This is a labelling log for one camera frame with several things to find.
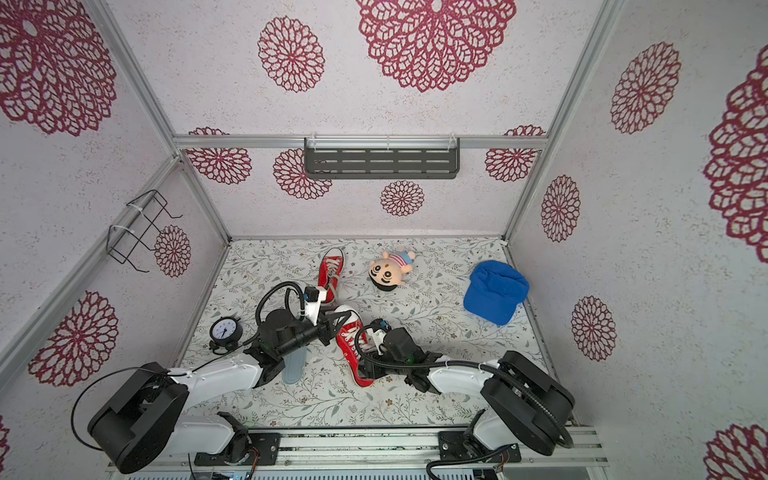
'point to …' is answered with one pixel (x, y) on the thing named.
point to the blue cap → (495, 291)
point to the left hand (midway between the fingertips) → (349, 313)
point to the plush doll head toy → (389, 271)
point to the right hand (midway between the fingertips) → (357, 359)
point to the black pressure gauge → (225, 332)
